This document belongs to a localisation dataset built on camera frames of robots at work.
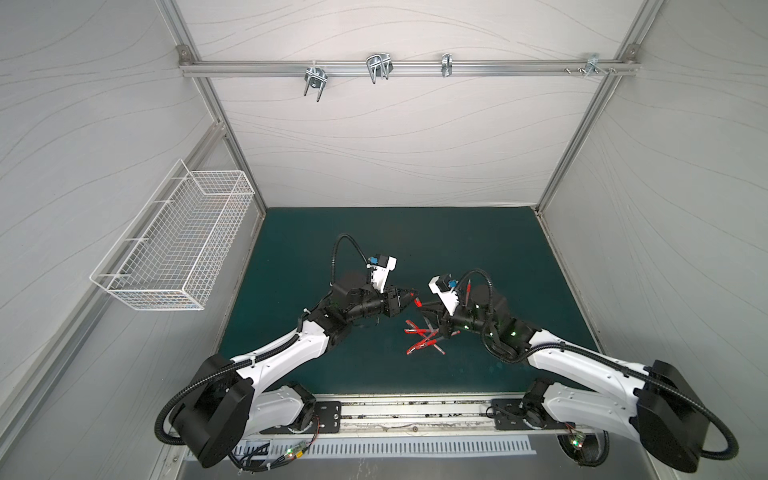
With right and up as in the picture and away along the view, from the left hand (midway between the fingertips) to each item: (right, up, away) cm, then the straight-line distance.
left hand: (412, 296), depth 73 cm
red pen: (+1, -2, 0) cm, 2 cm away
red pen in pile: (+5, -14, +13) cm, 20 cm away
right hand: (+2, -3, +3) cm, 5 cm away
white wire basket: (-57, +10, -6) cm, 58 cm away
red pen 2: (+11, +3, -11) cm, 16 cm away
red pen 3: (+2, -13, +14) cm, 19 cm away
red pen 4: (+5, -16, +12) cm, 21 cm away
